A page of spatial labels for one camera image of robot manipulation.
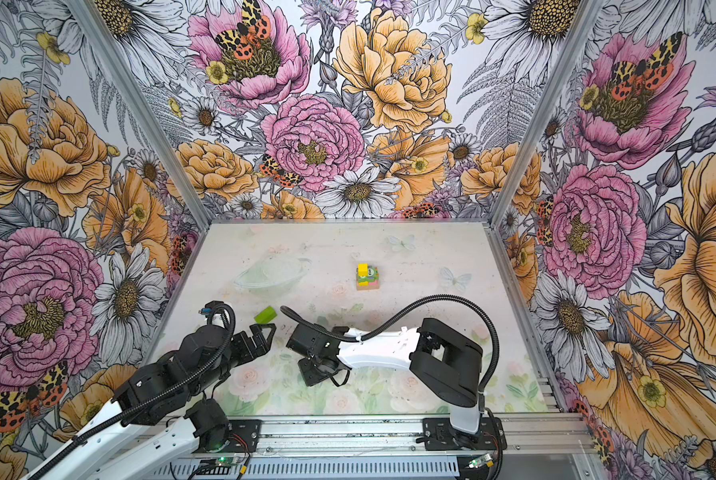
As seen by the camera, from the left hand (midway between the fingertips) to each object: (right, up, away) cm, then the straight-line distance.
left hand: (260, 342), depth 73 cm
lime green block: (-6, +2, +21) cm, 22 cm away
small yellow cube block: (+24, +16, +24) cm, 38 cm away
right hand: (+12, -13, +8) cm, 19 cm away
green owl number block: (+27, +12, +27) cm, 40 cm away
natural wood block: (+26, +10, +28) cm, 39 cm away
